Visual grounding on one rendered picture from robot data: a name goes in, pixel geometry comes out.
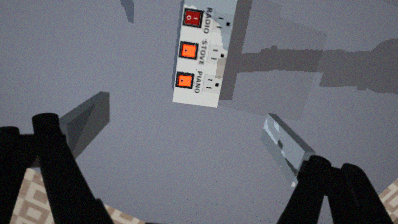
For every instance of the white power strip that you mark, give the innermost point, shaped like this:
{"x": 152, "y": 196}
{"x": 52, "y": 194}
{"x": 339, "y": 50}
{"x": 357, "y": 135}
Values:
{"x": 203, "y": 47}

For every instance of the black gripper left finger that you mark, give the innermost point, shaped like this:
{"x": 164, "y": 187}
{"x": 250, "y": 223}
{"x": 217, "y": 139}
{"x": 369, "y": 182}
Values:
{"x": 50, "y": 148}

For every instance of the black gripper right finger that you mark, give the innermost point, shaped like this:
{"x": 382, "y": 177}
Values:
{"x": 313, "y": 177}

